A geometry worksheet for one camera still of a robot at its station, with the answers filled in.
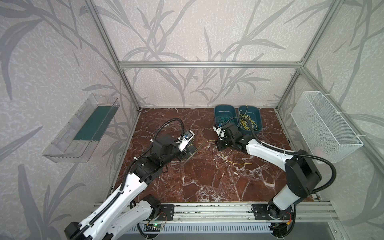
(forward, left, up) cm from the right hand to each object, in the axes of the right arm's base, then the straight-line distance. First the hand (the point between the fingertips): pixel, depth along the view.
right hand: (216, 136), depth 89 cm
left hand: (-10, +15, +16) cm, 24 cm away
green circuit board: (-43, +30, -10) cm, 54 cm away
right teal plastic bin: (+27, -31, -12) cm, 43 cm away
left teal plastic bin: (+30, -9, -12) cm, 33 cm away
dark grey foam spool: (-20, +15, +20) cm, 32 cm away
